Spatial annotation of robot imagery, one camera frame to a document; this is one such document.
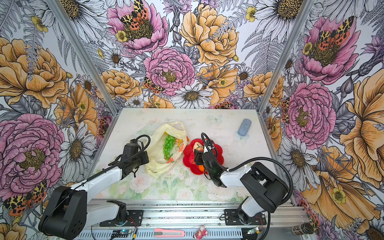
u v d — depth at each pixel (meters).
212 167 0.68
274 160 0.47
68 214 0.41
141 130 1.11
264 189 0.45
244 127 1.08
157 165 0.87
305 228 0.63
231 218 0.74
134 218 0.73
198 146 0.91
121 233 0.71
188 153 0.92
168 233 0.70
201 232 0.69
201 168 0.88
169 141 0.98
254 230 0.71
